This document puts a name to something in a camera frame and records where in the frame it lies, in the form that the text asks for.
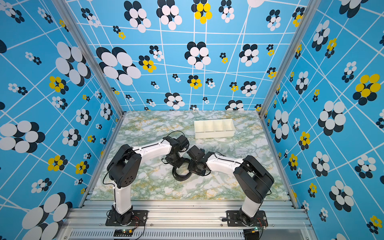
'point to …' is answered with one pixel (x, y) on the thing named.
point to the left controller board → (123, 232)
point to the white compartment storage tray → (214, 128)
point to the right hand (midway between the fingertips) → (191, 169)
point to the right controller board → (251, 234)
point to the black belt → (181, 177)
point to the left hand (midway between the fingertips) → (180, 164)
